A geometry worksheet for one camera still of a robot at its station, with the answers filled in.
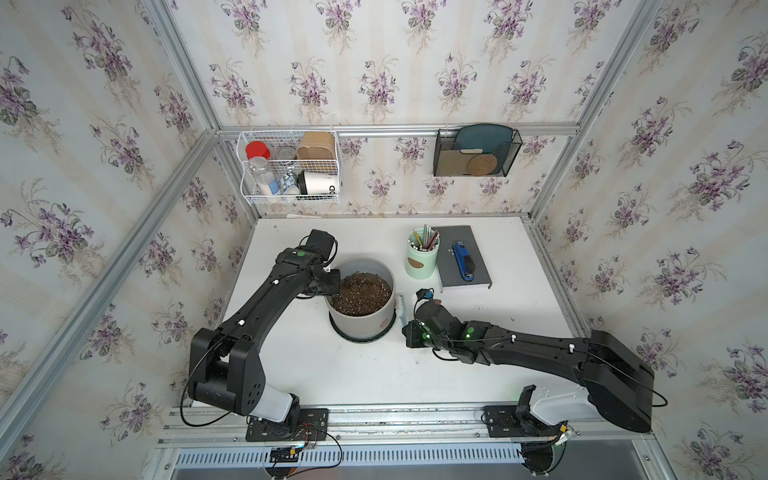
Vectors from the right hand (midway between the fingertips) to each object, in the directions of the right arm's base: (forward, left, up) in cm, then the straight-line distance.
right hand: (403, 332), depth 81 cm
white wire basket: (+45, +36, +23) cm, 62 cm away
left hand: (+10, +19, +5) cm, 22 cm away
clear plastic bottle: (+39, +43, +23) cm, 63 cm away
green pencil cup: (+23, -6, +5) cm, 24 cm away
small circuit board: (-28, +29, -9) cm, 41 cm away
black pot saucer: (0, +11, -5) cm, 12 cm away
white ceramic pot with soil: (+7, +11, +2) cm, 13 cm away
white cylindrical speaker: (+40, +27, +20) cm, 52 cm away
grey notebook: (+22, -16, -4) cm, 28 cm away
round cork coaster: (+50, -27, +19) cm, 60 cm away
